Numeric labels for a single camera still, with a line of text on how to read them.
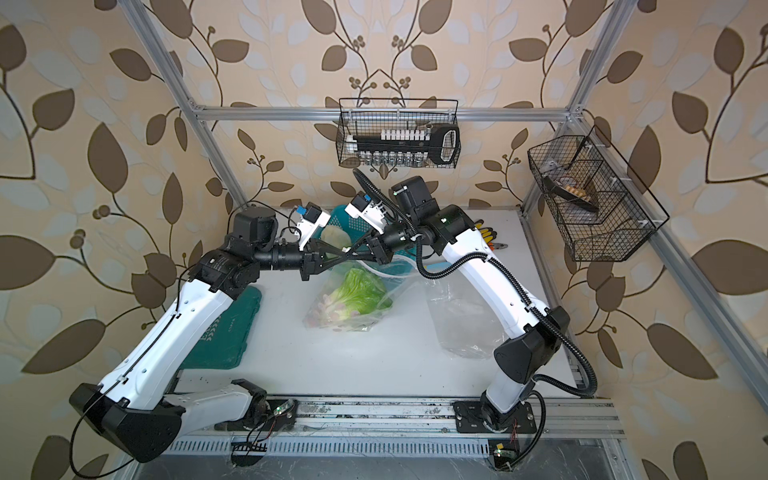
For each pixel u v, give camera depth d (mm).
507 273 449
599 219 743
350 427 735
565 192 741
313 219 570
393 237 587
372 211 586
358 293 707
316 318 766
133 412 380
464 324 912
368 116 912
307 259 562
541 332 413
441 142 839
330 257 642
